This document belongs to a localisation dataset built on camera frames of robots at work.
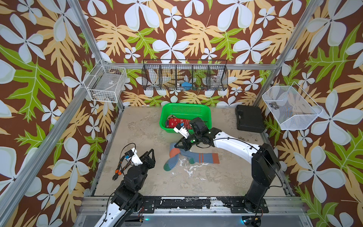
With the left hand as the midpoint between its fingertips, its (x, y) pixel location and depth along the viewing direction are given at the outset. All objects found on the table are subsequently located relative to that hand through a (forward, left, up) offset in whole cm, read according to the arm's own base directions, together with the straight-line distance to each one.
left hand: (152, 150), depth 76 cm
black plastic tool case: (+34, -69, -13) cm, 78 cm away
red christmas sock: (+29, -10, -13) cm, 33 cm away
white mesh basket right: (+22, -82, +11) cm, 85 cm away
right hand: (+3, -12, -1) cm, 13 cm away
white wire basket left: (+37, +30, +17) cm, 51 cm away
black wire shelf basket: (+52, -18, +13) cm, 56 cm away
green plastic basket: (+43, -20, -15) cm, 50 cm away
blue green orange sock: (0, -12, -3) cm, 12 cm away
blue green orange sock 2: (+3, -29, -16) cm, 34 cm away
